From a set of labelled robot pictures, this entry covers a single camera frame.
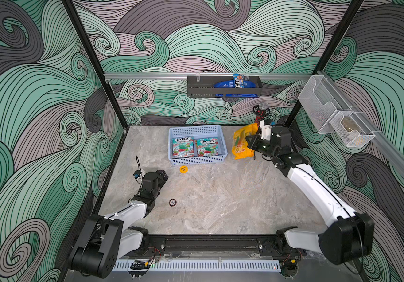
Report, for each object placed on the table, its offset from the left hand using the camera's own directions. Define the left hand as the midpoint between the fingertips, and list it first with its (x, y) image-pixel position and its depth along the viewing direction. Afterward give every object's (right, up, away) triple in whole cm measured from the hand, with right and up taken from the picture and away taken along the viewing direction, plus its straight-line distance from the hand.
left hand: (162, 173), depth 90 cm
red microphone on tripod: (+55, +34, +7) cm, 65 cm away
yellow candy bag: (+39, +15, -7) cm, 42 cm away
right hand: (+42, +19, -10) cm, 47 cm away
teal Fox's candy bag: (+25, +13, +14) cm, 32 cm away
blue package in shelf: (+36, +48, +2) cm, 60 cm away
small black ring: (+6, -14, -4) cm, 15 cm away
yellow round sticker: (+11, +1, +8) cm, 14 cm away
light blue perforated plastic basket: (+18, +15, +17) cm, 29 cm away
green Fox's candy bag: (+10, +13, +14) cm, 21 cm away
